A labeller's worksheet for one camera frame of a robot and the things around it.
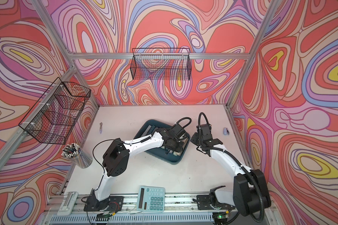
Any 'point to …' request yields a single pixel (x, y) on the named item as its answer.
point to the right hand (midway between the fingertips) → (195, 141)
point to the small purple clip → (101, 127)
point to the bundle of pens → (73, 152)
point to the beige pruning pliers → (177, 153)
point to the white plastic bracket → (66, 206)
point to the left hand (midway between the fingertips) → (184, 150)
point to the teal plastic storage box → (158, 152)
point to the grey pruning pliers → (147, 130)
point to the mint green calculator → (151, 198)
